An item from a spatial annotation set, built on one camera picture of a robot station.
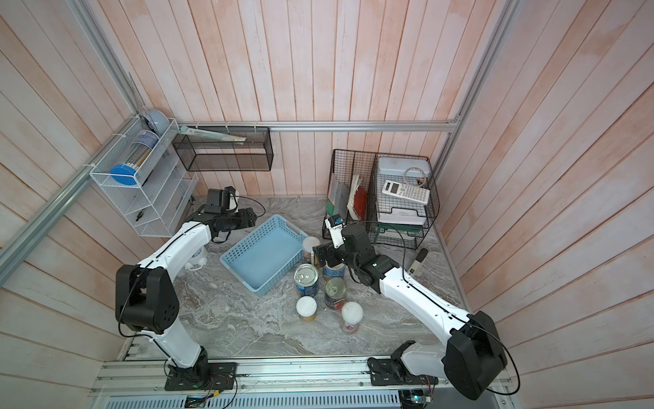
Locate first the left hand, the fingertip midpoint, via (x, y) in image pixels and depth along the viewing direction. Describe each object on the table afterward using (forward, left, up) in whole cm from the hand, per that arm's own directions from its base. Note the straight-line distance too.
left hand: (248, 219), depth 92 cm
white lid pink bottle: (-33, -36, -4) cm, 49 cm away
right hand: (-12, -28, +4) cm, 31 cm away
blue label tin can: (-20, -22, -6) cm, 31 cm away
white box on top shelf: (+22, -59, +8) cm, 64 cm away
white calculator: (+9, -59, +7) cm, 60 cm away
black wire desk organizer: (+7, -54, +6) cm, 55 cm away
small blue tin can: (-18, -33, -6) cm, 38 cm away
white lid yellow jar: (-30, -23, -8) cm, 38 cm away
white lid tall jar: (-9, -23, -3) cm, 24 cm away
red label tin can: (-25, -32, -5) cm, 41 cm away
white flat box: (0, -54, +5) cm, 54 cm away
